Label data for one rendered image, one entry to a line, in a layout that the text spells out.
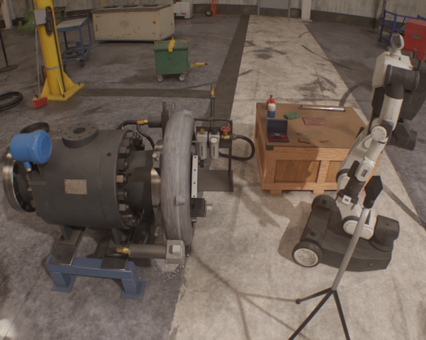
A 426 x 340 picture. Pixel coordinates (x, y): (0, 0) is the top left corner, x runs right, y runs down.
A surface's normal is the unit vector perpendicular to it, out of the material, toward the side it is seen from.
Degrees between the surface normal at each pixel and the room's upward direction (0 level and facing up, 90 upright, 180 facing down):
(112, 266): 0
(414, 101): 90
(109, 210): 87
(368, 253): 0
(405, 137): 90
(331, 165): 90
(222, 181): 0
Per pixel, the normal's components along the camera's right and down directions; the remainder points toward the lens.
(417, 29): -0.61, 0.46
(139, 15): -0.30, 0.55
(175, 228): 0.00, 0.59
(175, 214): 0.00, 0.39
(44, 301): 0.00, -0.82
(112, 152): -0.01, -0.50
